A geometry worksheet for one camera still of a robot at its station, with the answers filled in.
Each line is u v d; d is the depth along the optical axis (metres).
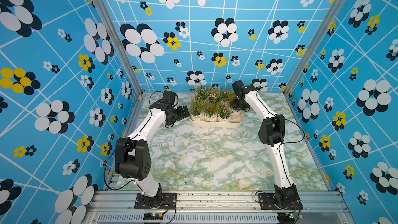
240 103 0.88
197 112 0.89
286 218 0.69
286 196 0.64
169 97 0.70
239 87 0.84
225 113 0.91
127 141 0.47
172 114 0.75
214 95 0.98
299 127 1.02
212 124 0.97
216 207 0.73
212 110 0.91
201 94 1.00
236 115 1.00
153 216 0.72
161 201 0.72
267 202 0.72
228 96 1.00
